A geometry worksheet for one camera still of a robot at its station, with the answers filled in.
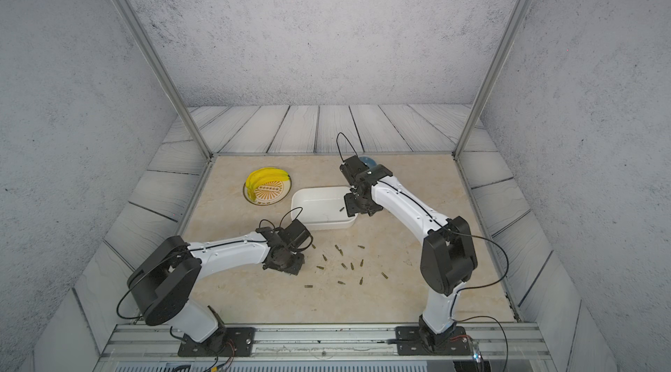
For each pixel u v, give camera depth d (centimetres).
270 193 108
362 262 89
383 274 86
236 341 73
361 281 85
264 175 107
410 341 73
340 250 91
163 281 44
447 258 46
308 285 84
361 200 71
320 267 87
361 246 93
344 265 88
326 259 89
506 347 70
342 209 102
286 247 66
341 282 85
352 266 88
